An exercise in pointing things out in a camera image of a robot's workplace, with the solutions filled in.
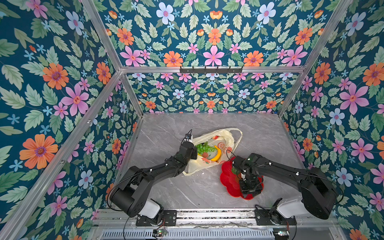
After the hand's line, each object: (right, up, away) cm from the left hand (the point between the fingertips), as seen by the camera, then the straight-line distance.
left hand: (195, 143), depth 89 cm
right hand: (+27, -26, -12) cm, 40 cm away
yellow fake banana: (+14, -8, +6) cm, 17 cm away
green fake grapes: (+5, -4, +7) cm, 9 cm away
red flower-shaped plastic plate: (+20, -21, -3) cm, 29 cm away
